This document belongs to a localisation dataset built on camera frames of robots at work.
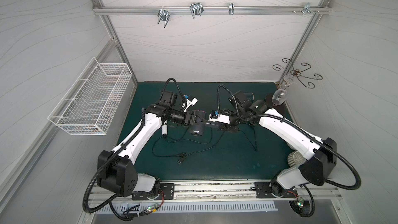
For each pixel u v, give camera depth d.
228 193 0.74
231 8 0.78
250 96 1.04
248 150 0.84
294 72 0.82
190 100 0.70
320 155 0.41
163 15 0.78
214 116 0.64
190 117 0.65
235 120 0.64
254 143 0.91
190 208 0.70
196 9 0.77
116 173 0.40
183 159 0.83
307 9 0.76
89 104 0.69
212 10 0.78
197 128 0.68
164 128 0.92
